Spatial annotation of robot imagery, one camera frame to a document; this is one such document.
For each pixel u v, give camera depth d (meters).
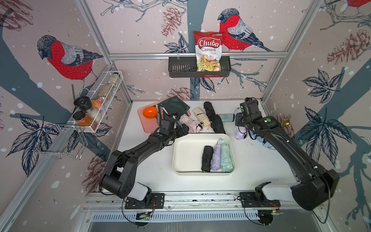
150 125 1.04
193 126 0.98
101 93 0.76
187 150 0.90
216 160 0.82
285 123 0.90
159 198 0.74
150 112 1.09
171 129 0.71
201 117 1.05
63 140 0.58
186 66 1.07
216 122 1.03
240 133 0.65
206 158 0.84
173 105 1.17
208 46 0.82
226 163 0.80
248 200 0.72
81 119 0.59
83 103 0.62
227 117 1.04
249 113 0.58
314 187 0.37
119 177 0.43
